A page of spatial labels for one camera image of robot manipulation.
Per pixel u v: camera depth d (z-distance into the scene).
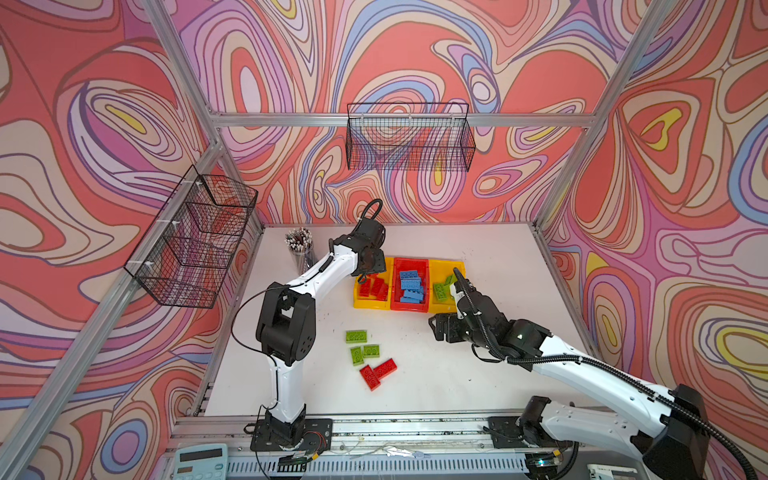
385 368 0.84
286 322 0.51
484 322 0.56
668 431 0.39
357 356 0.84
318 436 0.72
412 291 0.96
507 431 0.73
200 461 0.69
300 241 0.91
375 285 0.99
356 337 0.88
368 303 0.94
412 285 0.96
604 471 0.68
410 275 1.02
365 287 0.98
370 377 0.82
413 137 0.96
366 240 0.73
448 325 0.67
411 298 0.95
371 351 0.86
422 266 1.01
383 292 0.95
